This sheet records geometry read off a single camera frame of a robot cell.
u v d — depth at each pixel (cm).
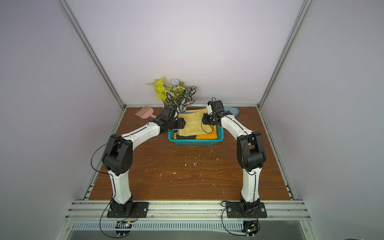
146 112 117
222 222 69
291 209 74
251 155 52
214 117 75
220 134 93
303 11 72
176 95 92
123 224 72
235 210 72
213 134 95
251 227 70
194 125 98
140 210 73
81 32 79
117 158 51
